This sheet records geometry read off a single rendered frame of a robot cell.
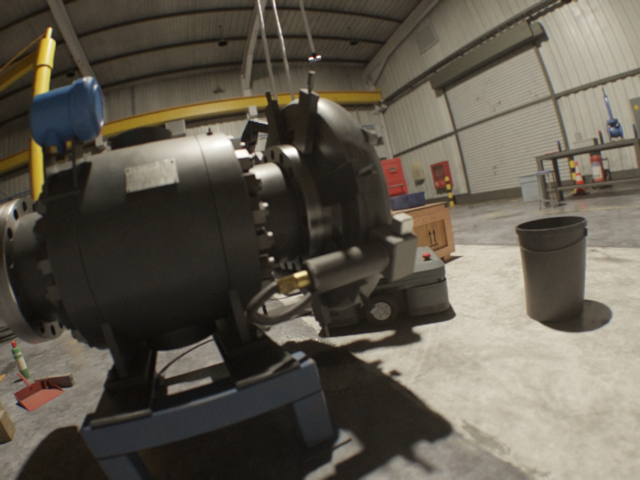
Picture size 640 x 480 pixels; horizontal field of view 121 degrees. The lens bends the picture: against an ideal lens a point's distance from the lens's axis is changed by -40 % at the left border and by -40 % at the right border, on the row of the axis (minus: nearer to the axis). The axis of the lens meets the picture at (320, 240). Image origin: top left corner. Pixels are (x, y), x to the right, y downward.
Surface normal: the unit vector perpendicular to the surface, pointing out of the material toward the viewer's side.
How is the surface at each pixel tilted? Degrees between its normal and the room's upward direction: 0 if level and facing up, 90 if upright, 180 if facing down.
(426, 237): 90
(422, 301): 90
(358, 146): 73
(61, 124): 139
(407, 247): 112
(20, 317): 122
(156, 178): 62
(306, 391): 90
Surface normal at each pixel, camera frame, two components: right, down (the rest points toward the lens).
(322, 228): 0.50, 0.32
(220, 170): 0.33, -0.41
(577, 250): 0.06, 0.12
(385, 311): -0.22, 0.12
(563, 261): -0.52, 0.23
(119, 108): 0.36, 0.00
